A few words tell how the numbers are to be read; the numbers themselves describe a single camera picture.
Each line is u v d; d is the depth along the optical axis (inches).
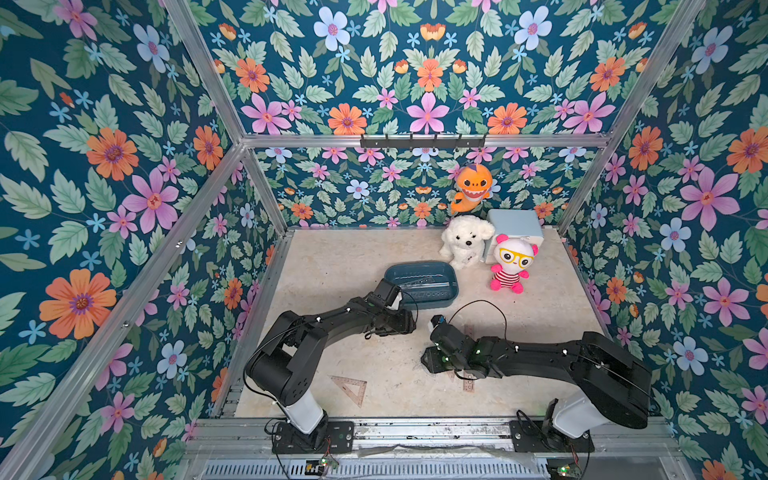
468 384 32.3
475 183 38.6
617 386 17.2
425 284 39.9
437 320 31.4
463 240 36.8
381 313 28.2
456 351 25.7
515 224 38.9
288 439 28.4
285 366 18.1
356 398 31.6
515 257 36.6
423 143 36.6
